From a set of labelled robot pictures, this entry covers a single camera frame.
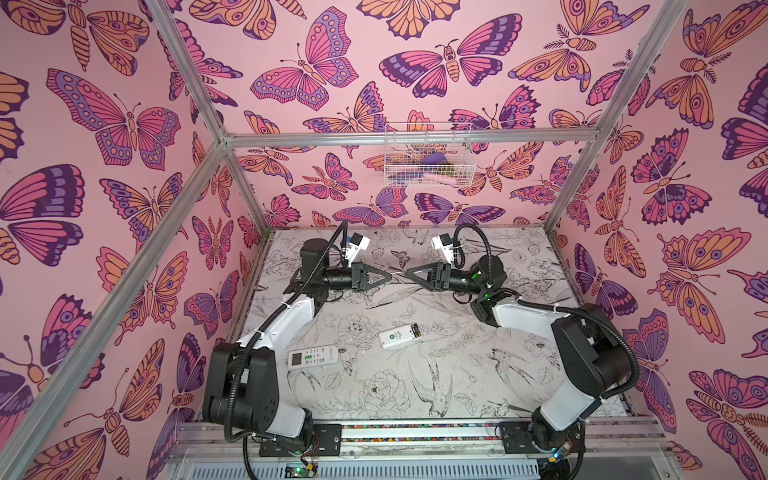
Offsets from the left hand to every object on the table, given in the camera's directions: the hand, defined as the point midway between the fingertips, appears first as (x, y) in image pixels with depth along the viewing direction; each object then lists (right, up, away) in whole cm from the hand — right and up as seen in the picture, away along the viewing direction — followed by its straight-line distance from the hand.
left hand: (391, 279), depth 73 cm
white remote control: (+2, -19, +17) cm, 25 cm away
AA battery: (+8, -16, +19) cm, 26 cm away
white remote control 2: (-23, -24, +14) cm, 36 cm away
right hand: (+5, +1, 0) cm, 5 cm away
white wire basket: (+12, +34, +21) cm, 42 cm away
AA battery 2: (+8, -18, +17) cm, 26 cm away
